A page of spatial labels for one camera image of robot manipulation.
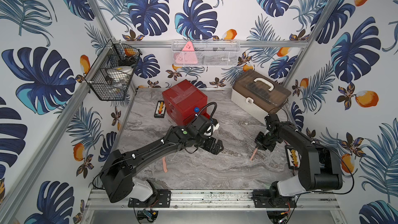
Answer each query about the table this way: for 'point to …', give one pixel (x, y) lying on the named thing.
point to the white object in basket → (120, 73)
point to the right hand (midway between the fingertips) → (257, 145)
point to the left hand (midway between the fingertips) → (217, 143)
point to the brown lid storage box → (257, 95)
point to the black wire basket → (115, 54)
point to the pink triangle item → (187, 56)
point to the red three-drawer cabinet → (184, 101)
